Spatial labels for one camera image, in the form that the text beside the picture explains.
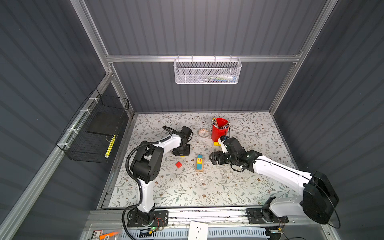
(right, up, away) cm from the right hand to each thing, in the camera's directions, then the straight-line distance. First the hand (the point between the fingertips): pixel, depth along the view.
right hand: (217, 157), depth 84 cm
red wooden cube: (-23, -6, +8) cm, 25 cm away
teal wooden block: (-10, -7, +5) cm, 13 cm away
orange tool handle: (-55, -34, -15) cm, 66 cm away
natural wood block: (-11, -9, +5) cm, 15 cm away
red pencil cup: (+2, +13, +11) cm, 17 cm away
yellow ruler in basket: (-51, +6, -17) cm, 54 cm away
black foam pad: (-59, +19, -6) cm, 63 cm away
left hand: (-20, -1, +14) cm, 24 cm away
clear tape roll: (-6, +13, +25) cm, 29 cm away
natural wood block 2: (-8, -9, +6) cm, 13 cm away
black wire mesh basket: (-63, +13, -11) cm, 65 cm away
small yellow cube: (-10, -3, +4) cm, 11 cm away
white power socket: (-11, -30, -17) cm, 36 cm away
